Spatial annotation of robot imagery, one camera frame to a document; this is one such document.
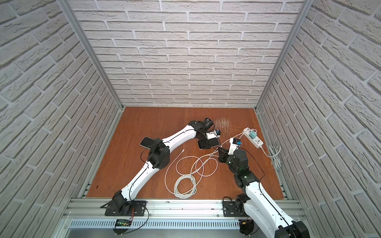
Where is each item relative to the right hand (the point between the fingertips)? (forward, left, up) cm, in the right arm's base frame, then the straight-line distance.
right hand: (216, 148), depth 82 cm
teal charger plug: (+12, -27, -7) cm, 30 cm away
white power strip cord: (+3, -42, -15) cm, 45 cm away
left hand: (+15, +3, -12) cm, 19 cm away
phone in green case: (+15, +45, -13) cm, 49 cm away
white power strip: (+9, -30, -11) cm, 33 cm away
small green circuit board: (-31, +50, -15) cm, 60 cm away
